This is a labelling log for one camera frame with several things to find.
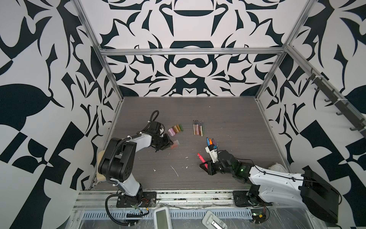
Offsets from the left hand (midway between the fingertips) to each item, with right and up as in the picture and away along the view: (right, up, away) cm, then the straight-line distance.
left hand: (173, 141), depth 92 cm
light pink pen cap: (-2, +4, +6) cm, 8 cm away
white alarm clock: (+61, -13, -10) cm, 63 cm away
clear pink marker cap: (-1, -4, -1) cm, 4 cm away
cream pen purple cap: (+19, +6, +7) cm, 21 cm away
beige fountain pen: (+14, +7, +7) cm, 17 cm away
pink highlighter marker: (+17, -7, -13) cm, 23 cm away
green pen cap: (+5, +7, +9) cm, 13 cm away
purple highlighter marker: (+27, -1, +2) cm, 27 cm away
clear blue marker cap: (+3, 0, +2) cm, 3 cm away
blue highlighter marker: (+23, -1, +2) cm, 23 cm away
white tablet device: (-3, -30, -26) cm, 40 cm away
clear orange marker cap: (+1, -2, +1) cm, 2 cm away
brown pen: (+18, +6, +7) cm, 20 cm away
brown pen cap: (0, +7, +7) cm, 10 cm away
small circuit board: (+44, -32, -21) cm, 58 cm away
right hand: (+16, -11, -14) cm, 24 cm away
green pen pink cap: (+20, +6, +7) cm, 22 cm away
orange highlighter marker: (+25, -1, +2) cm, 25 cm away
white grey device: (+20, -32, -25) cm, 45 cm away
